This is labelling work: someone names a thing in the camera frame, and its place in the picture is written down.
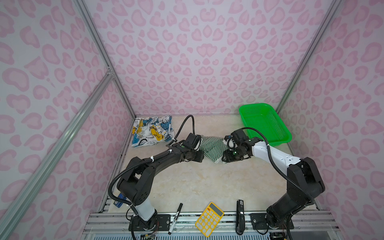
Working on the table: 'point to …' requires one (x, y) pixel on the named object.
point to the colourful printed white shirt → (146, 131)
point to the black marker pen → (175, 217)
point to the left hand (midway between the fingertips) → (202, 154)
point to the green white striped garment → (213, 148)
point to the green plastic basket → (263, 117)
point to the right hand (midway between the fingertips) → (226, 157)
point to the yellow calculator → (209, 219)
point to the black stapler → (240, 222)
